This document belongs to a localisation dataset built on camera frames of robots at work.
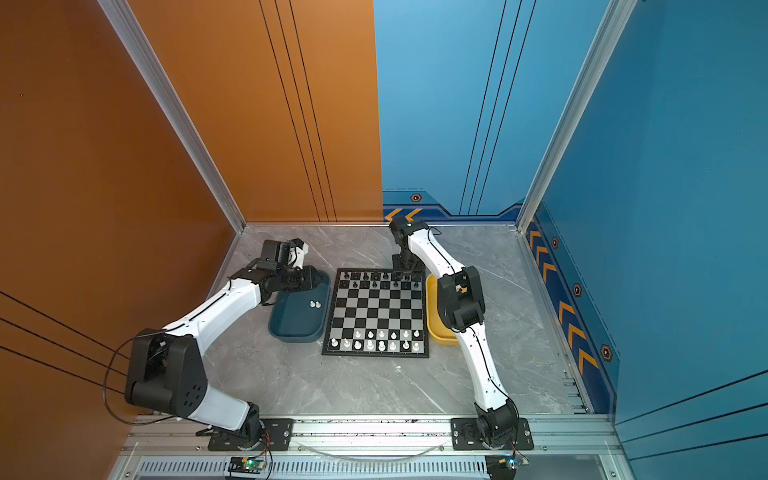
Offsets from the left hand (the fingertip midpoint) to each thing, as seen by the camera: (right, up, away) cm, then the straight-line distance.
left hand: (320, 274), depth 89 cm
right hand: (+26, -1, +12) cm, 28 cm away
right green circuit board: (+49, -44, -19) cm, 68 cm away
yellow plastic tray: (+34, -14, -3) cm, 37 cm away
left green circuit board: (-13, -44, -18) cm, 50 cm away
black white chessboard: (+17, -12, +5) cm, 22 cm away
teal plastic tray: (-7, -14, +6) cm, 17 cm away
